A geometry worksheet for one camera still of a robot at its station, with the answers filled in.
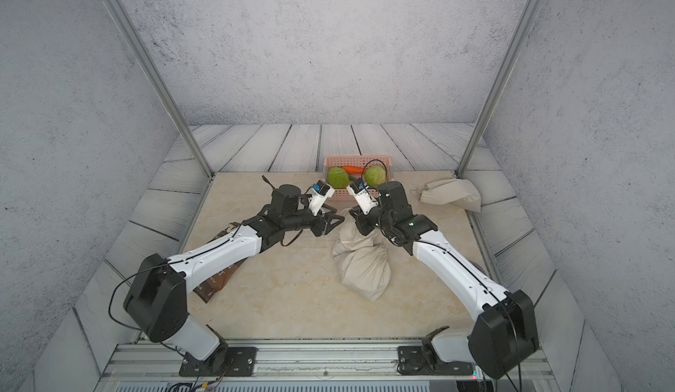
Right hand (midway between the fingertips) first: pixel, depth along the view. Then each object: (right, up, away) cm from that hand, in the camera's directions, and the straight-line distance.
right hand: (353, 210), depth 78 cm
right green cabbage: (+10, +12, +33) cm, 37 cm away
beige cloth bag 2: (+3, -17, +4) cm, 18 cm away
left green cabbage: (-6, +11, +32) cm, 35 cm away
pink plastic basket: (-3, +5, -6) cm, 8 cm away
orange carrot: (+1, +16, +43) cm, 46 cm away
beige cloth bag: (-1, -10, +8) cm, 13 cm away
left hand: (-3, -2, +1) cm, 4 cm away
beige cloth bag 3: (+39, +6, +23) cm, 46 cm away
